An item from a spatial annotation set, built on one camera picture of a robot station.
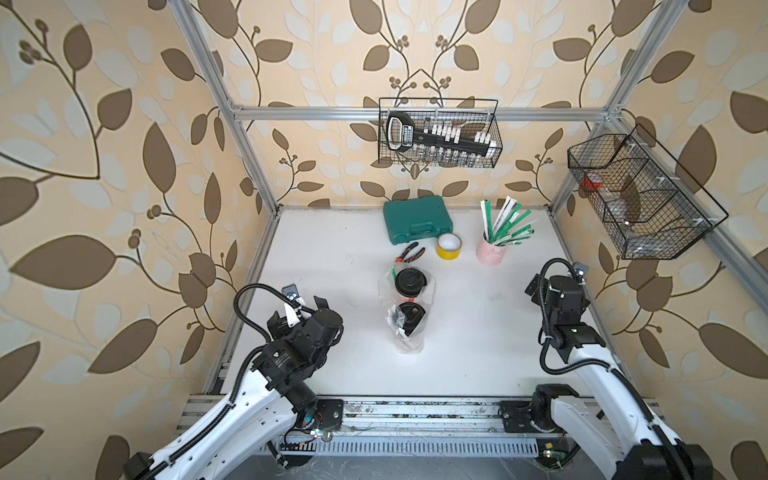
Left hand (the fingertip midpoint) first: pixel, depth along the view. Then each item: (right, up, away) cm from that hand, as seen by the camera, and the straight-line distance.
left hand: (297, 306), depth 75 cm
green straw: (+25, +7, +5) cm, 26 cm away
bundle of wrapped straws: (+63, +21, +24) cm, 70 cm away
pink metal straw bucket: (+58, +12, +26) cm, 64 cm away
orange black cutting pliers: (+31, +11, +30) cm, 44 cm away
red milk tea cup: (+29, +5, +4) cm, 30 cm away
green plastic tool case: (+33, +25, +43) cm, 60 cm away
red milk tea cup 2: (+28, -3, -7) cm, 29 cm away
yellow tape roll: (+44, +14, +32) cm, 56 cm away
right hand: (+69, +4, +7) cm, 70 cm away
